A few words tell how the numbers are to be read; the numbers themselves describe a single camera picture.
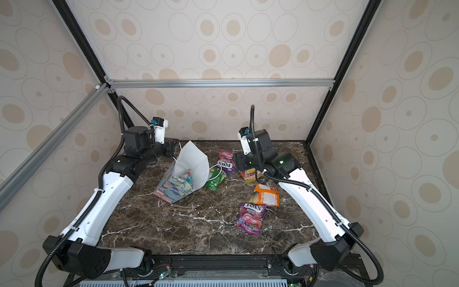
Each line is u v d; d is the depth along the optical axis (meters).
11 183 0.51
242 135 0.60
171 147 0.64
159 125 0.61
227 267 0.75
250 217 0.85
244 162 0.61
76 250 0.37
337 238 0.38
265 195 0.90
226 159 1.06
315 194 0.42
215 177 0.99
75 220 0.41
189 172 0.95
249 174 1.00
